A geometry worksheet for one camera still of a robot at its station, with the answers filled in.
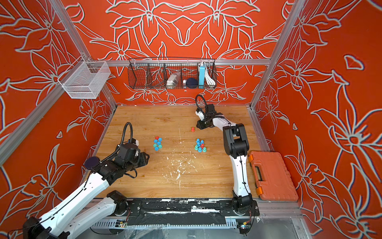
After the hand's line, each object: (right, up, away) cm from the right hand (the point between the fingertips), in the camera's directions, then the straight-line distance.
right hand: (196, 123), depth 105 cm
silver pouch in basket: (-15, +29, -13) cm, 35 cm away
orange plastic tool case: (+40, -30, -28) cm, 57 cm away
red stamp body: (-2, -4, -2) cm, 5 cm away
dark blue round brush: (-67, -23, -14) cm, 72 cm away
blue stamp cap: (-28, -12, -5) cm, 31 cm away
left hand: (-28, -17, -26) cm, 41 cm away
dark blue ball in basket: (-3, +27, -11) cm, 29 cm away
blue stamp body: (+1, -11, -9) cm, 15 cm away
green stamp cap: (-28, -14, -9) cm, 33 cm away
